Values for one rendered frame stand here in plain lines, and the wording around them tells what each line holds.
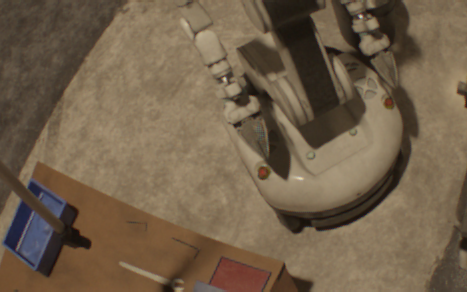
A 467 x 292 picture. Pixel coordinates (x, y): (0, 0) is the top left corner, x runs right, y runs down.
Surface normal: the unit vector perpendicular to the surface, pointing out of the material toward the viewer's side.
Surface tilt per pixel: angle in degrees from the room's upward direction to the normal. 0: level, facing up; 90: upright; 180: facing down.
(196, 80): 0
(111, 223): 0
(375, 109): 0
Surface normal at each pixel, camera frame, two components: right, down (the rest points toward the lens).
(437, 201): -0.18, -0.42
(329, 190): 0.02, 0.37
